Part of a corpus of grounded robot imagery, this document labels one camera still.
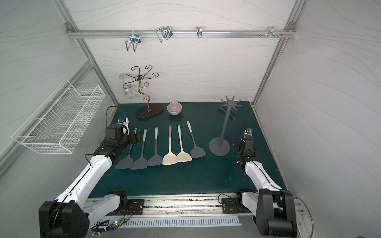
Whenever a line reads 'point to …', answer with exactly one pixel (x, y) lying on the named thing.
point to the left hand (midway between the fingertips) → (132, 131)
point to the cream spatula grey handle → (169, 158)
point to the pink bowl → (174, 108)
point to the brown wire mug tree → (146, 112)
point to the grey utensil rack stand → (220, 146)
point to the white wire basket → (58, 124)
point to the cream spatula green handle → (183, 156)
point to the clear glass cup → (129, 93)
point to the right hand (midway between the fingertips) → (244, 139)
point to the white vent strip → (181, 220)
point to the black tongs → (231, 114)
